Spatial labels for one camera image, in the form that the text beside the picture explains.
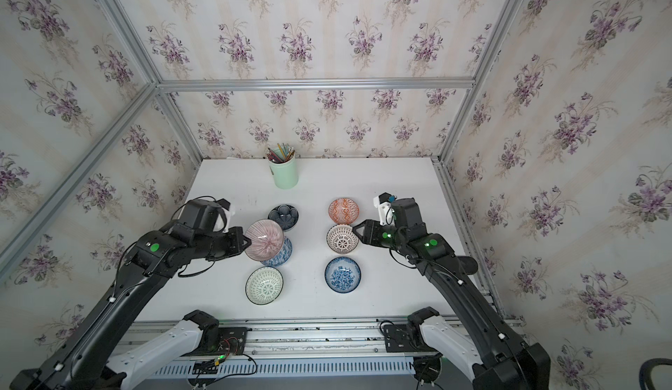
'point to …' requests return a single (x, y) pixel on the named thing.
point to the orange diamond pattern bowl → (343, 211)
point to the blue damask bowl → (283, 257)
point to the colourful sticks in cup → (283, 153)
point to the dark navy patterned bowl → (286, 215)
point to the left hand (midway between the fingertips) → (253, 244)
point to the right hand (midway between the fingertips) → (362, 230)
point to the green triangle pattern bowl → (263, 285)
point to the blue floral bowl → (343, 275)
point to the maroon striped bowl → (267, 240)
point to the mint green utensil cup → (285, 174)
